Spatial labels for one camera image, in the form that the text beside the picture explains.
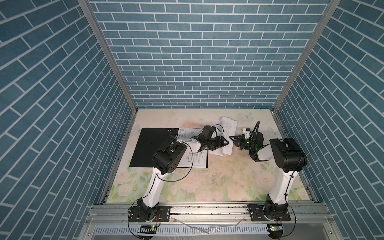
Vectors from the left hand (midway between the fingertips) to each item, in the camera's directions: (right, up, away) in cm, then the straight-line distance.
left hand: (225, 144), depth 96 cm
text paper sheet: (+4, +10, +8) cm, 14 cm away
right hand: (+2, +6, +1) cm, 6 cm away
